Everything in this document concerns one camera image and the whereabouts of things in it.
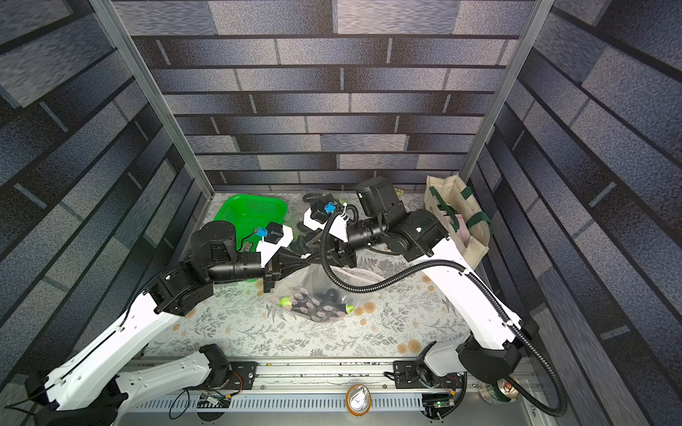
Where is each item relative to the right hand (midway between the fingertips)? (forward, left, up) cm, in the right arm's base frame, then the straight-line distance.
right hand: (307, 247), depth 57 cm
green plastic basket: (+39, +34, -35) cm, 63 cm away
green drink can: (-23, -45, -28) cm, 58 cm away
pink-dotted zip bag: (-1, +2, -22) cm, 22 cm away
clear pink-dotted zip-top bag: (+48, +3, -33) cm, 59 cm away
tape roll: (-25, -11, -27) cm, 39 cm away
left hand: (-3, 0, -1) cm, 3 cm away
